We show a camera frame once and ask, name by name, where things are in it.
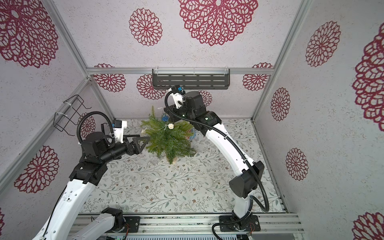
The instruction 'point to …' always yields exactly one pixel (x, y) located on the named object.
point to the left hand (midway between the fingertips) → (144, 138)
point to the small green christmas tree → (170, 140)
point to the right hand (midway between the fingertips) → (163, 107)
